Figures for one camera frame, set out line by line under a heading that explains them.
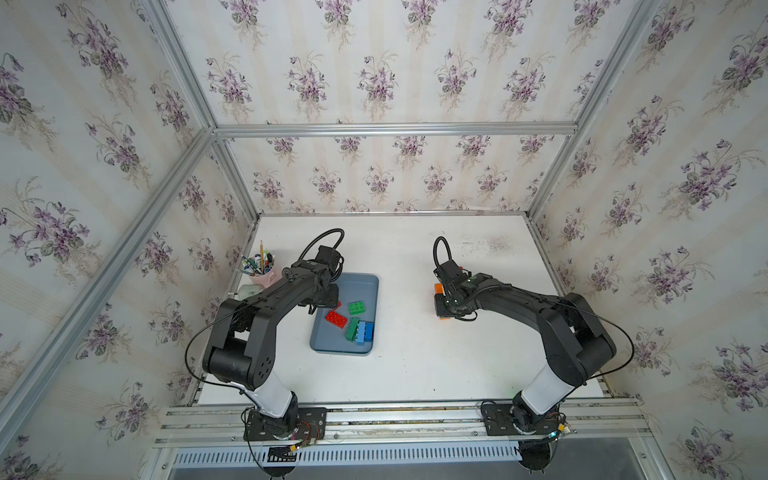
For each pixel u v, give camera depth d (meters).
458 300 0.68
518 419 0.66
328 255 0.74
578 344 0.46
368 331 0.86
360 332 0.86
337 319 0.90
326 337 0.88
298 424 0.73
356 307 0.92
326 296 0.82
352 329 0.87
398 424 0.75
